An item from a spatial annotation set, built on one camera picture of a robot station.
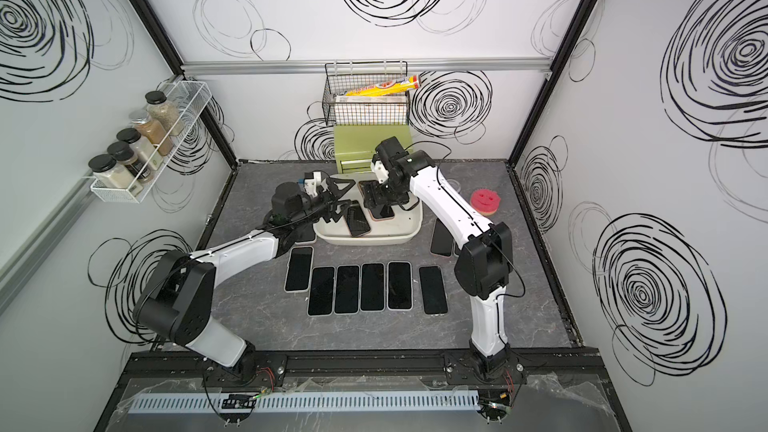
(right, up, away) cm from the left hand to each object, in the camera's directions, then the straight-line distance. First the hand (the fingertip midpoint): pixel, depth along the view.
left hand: (353, 191), depth 81 cm
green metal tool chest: (-2, +15, +19) cm, 24 cm away
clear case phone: (+23, -29, +5) cm, 37 cm away
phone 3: (+13, -27, +7) cm, 31 cm away
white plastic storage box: (+10, -9, +1) cm, 14 cm away
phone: (-11, -30, +7) cm, 33 cm away
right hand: (+6, -3, +3) cm, 7 cm away
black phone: (+28, -17, +15) cm, 36 cm away
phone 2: (-2, -29, +5) cm, 29 cm away
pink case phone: (+5, -6, +6) cm, 10 cm away
